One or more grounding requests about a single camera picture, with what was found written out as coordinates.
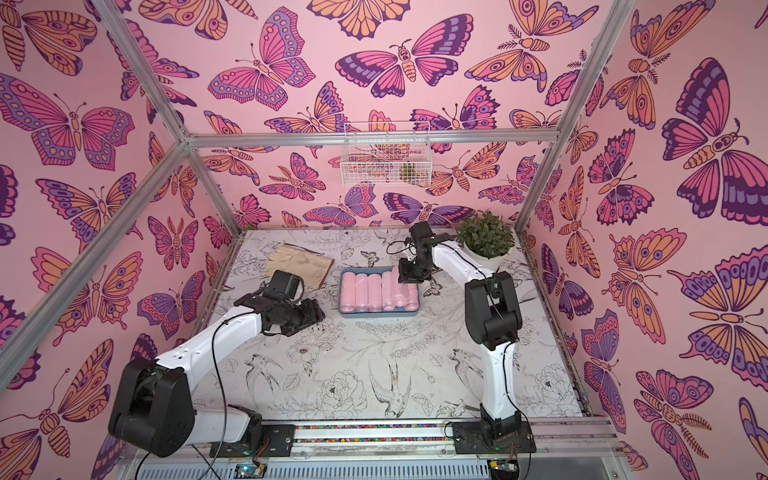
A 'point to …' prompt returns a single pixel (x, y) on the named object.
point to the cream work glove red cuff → (312, 266)
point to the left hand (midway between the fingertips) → (321, 315)
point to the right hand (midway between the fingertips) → (395, 281)
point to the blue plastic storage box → (398, 312)
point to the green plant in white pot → (487, 238)
